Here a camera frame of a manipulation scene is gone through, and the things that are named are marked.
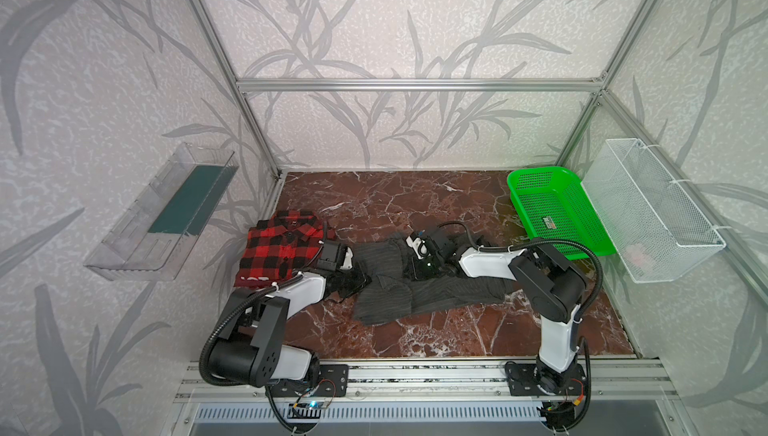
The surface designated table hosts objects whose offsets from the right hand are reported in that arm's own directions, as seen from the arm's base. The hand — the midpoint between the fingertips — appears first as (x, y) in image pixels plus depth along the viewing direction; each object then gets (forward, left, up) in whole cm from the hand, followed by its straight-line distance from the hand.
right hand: (403, 265), depth 93 cm
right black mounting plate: (-31, -30, 0) cm, 43 cm away
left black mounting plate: (-31, +19, 0) cm, 37 cm away
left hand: (-2, +8, +2) cm, 9 cm away
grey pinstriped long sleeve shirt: (-10, +3, +2) cm, 11 cm away
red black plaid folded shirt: (+4, +38, +6) cm, 39 cm away
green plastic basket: (+26, -57, -3) cm, 63 cm away
